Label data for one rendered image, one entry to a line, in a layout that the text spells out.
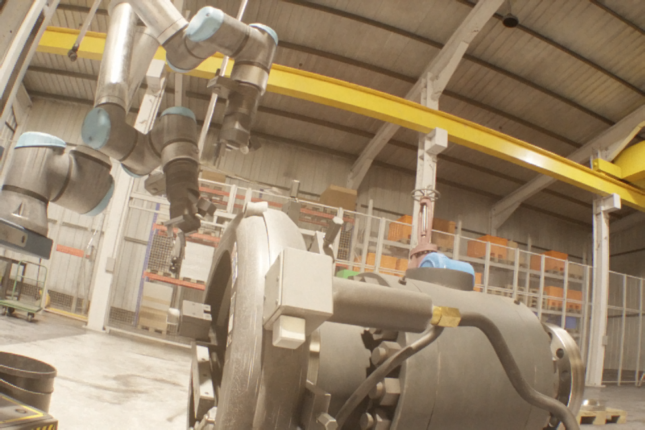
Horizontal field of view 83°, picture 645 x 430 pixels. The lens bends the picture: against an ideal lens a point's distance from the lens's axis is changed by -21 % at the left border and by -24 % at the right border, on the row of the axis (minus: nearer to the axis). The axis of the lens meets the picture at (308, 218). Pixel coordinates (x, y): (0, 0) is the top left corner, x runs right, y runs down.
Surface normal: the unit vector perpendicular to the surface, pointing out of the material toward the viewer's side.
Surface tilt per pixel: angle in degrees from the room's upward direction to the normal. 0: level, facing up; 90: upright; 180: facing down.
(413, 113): 90
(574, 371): 74
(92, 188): 100
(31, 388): 93
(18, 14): 90
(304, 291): 67
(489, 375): 80
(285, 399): 91
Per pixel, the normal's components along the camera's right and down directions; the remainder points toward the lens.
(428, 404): 0.32, -0.11
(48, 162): 0.88, -0.02
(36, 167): 0.70, -0.07
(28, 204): 0.75, -0.38
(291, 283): 0.37, -0.54
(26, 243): 0.98, 0.12
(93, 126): -0.48, -0.22
